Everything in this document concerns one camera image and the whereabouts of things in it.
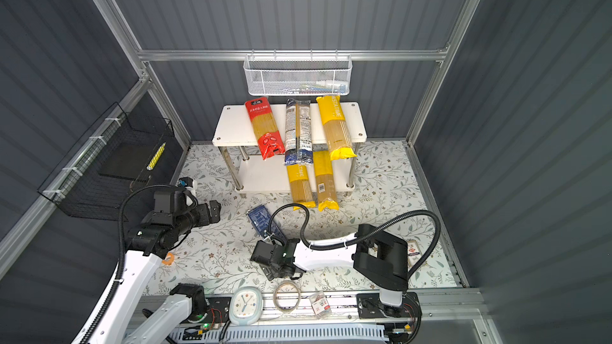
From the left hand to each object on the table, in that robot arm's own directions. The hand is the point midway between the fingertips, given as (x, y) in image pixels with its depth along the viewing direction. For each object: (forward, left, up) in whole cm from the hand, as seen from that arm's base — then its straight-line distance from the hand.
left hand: (205, 207), depth 76 cm
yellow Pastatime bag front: (+13, -31, -11) cm, 35 cm away
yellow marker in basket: (+14, +16, +9) cm, 23 cm away
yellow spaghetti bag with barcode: (+9, -41, -9) cm, 43 cm away
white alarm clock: (-25, -13, -16) cm, 33 cm away
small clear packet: (-27, -35, -16) cm, 47 cm away
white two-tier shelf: (+19, -10, +15) cm, 26 cm away
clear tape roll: (-24, -21, -19) cm, 37 cm away
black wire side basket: (+3, +30, +9) cm, 32 cm away
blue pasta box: (+4, -15, -16) cm, 23 cm away
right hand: (-12, -23, -18) cm, 31 cm away
